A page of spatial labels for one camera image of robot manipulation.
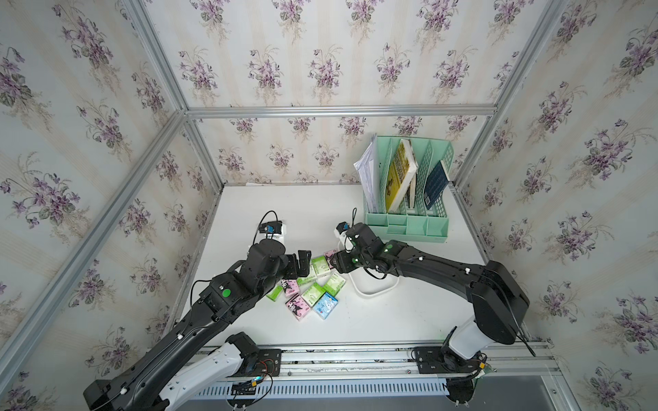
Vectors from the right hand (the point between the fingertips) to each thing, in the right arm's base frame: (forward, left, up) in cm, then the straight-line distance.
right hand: (340, 258), depth 84 cm
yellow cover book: (+31, -23, +13) cm, 41 cm away
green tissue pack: (+1, +7, -7) cm, 10 cm away
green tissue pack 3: (-6, +2, -8) cm, 10 cm away
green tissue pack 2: (-4, +10, -8) cm, 14 cm away
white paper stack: (+28, -9, +17) cm, 34 cm away
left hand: (-7, +11, +13) cm, 18 cm away
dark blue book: (+35, -40, 0) cm, 53 cm away
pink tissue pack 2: (-14, +14, -8) cm, 21 cm away
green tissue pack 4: (-10, +22, -7) cm, 25 cm away
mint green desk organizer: (+19, -27, -4) cm, 34 cm away
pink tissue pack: (-8, +16, -8) cm, 19 cm away
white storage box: (-6, -10, -8) cm, 14 cm away
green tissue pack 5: (-9, +9, -7) cm, 15 cm away
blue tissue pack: (-13, +5, -8) cm, 16 cm away
